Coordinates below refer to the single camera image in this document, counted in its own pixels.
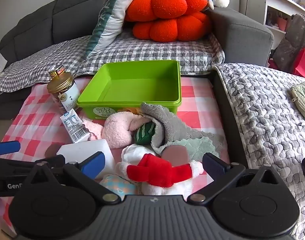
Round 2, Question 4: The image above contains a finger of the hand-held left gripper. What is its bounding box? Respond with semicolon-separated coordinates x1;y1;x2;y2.
0;141;21;156
0;155;65;178

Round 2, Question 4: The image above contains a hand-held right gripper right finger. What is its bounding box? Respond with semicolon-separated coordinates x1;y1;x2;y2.
187;152;286;204

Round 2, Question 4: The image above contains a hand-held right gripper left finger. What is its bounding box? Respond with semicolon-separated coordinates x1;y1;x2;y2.
24;151;122;203

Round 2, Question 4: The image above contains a white sponge block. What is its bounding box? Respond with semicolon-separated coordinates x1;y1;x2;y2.
56;139;116;179

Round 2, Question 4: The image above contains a blue orange patterned cloth doll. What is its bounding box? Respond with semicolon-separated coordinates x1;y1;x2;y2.
100;174;138;196

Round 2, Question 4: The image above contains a red white santa plush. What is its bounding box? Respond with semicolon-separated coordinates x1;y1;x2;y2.
116;144;205;197

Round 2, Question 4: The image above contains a green plastic box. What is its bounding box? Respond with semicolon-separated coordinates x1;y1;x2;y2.
76;60;182;120

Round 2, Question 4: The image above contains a pink checked tablecloth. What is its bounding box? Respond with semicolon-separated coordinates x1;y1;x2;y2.
0;75;233;233

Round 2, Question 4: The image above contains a mauve round pad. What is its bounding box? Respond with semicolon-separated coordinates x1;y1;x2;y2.
161;144;190;167

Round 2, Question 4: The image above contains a pink plush toy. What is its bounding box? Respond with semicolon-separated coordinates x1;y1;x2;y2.
81;112;145;149

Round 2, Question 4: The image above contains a white blue milk carton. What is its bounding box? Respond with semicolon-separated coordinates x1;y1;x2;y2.
60;109;91;144

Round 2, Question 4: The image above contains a dark green striped plush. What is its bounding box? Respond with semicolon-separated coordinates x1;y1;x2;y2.
134;121;158;145

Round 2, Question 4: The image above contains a grey towel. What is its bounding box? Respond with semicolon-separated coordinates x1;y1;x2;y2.
140;102;218;154

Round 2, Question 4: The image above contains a grey heart-pattern quilt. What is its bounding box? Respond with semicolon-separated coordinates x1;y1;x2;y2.
212;62;305;240

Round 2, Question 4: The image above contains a glass jar with gold lid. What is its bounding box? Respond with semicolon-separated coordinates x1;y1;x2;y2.
47;72;81;112

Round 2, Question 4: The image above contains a small drink can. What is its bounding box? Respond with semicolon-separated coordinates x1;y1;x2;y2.
48;64;65;80

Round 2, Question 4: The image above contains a green quilted pouch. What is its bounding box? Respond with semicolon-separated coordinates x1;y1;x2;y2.
290;80;305;120

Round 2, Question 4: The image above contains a grey checked sofa blanket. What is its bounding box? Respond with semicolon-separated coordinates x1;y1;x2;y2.
0;31;225;98

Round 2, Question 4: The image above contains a red bag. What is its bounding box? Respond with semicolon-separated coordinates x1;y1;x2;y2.
291;47;305;79

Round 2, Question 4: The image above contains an orange pumpkin cushion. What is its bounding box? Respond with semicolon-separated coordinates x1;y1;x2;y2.
132;11;213;43
125;0;209;23

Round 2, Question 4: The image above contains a grey sofa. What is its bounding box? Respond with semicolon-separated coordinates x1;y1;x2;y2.
0;0;274;105

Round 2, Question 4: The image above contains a teal white pillow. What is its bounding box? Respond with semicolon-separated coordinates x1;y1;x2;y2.
84;0;142;58

